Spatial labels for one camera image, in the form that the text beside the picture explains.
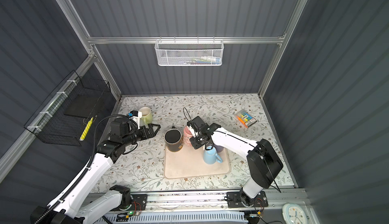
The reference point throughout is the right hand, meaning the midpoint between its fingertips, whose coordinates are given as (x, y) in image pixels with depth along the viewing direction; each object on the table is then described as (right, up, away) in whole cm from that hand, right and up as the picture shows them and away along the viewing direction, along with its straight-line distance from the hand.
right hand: (196, 142), depth 86 cm
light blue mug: (+8, -6, -6) cm, 12 cm away
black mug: (-13, +3, -2) cm, 14 cm away
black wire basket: (-64, +15, -14) cm, 67 cm away
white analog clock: (+44, -28, -18) cm, 56 cm away
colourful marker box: (+34, +12, +19) cm, 41 cm away
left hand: (-22, +10, -9) cm, 25 cm away
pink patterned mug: (-5, +5, -5) cm, 9 cm away
